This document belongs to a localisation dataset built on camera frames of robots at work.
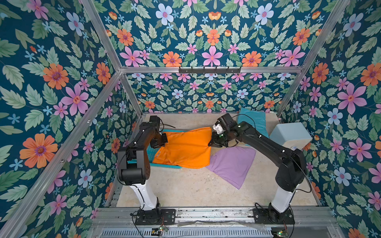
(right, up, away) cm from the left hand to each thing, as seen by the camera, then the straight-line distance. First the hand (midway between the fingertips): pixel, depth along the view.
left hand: (164, 142), depth 94 cm
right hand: (+28, +1, -12) cm, 30 cm away
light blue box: (+80, +5, -6) cm, 81 cm away
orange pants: (+16, -3, -7) cm, 18 cm away
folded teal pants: (+69, +16, +22) cm, 74 cm away
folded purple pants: (+44, -13, -3) cm, 46 cm away
